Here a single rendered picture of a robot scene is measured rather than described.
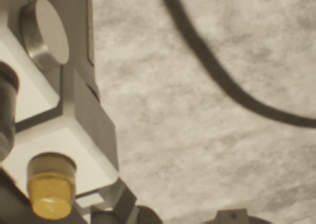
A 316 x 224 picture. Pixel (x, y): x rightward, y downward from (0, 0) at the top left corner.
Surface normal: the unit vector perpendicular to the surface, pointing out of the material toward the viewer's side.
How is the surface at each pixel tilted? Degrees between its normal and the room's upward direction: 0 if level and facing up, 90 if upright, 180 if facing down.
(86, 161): 0
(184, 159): 0
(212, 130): 0
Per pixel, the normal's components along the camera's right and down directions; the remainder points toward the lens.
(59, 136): 0.11, 0.73
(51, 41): 0.92, -0.33
